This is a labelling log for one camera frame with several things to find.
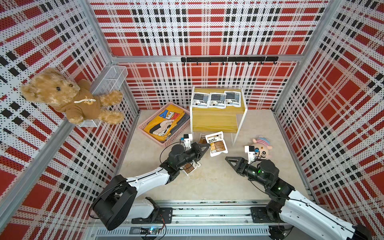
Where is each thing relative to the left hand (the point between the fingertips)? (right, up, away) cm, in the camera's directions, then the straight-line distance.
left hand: (212, 145), depth 76 cm
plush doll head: (+31, -3, +13) cm, 34 cm away
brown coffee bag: (-13, -15, +12) cm, 24 cm away
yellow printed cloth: (-33, +8, +25) cm, 43 cm away
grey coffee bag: (+11, +25, +4) cm, 28 cm away
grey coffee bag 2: (-6, +24, +3) cm, 25 cm away
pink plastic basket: (-19, +12, +28) cm, 36 cm away
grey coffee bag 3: (+3, +24, +3) cm, 24 cm away
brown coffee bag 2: (+3, 0, -1) cm, 3 cm away
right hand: (+7, -7, -4) cm, 11 cm away
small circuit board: (-29, -39, -7) cm, 49 cm away
